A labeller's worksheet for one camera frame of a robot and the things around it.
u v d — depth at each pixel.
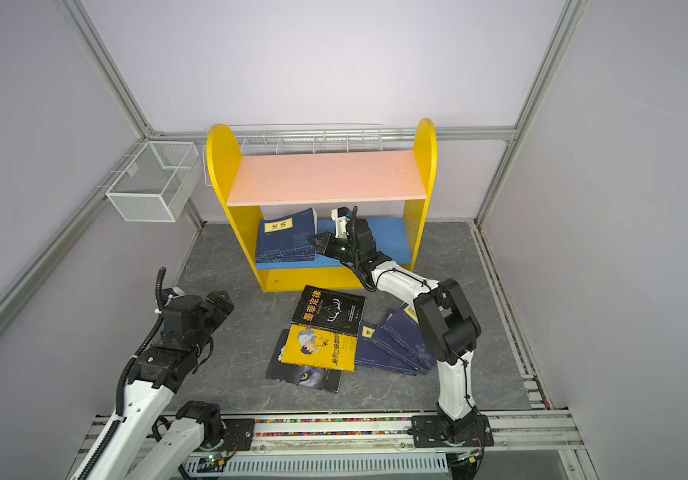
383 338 0.87
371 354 0.85
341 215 0.82
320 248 0.79
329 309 0.94
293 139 0.94
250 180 0.77
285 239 0.89
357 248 0.71
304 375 0.82
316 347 0.85
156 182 0.96
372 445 0.74
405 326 0.90
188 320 0.56
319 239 0.85
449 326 0.51
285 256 0.87
